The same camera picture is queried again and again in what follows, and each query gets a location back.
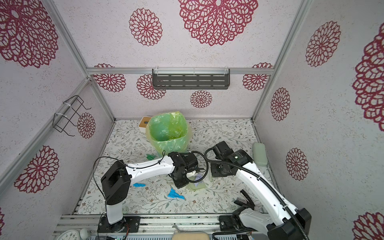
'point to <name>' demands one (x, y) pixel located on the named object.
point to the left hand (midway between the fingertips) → (179, 185)
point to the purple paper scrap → (198, 176)
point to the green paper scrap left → (150, 157)
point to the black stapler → (248, 203)
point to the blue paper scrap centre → (174, 194)
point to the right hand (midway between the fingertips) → (214, 169)
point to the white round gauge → (69, 235)
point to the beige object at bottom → (190, 236)
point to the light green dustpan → (201, 185)
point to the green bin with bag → (168, 132)
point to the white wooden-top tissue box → (143, 123)
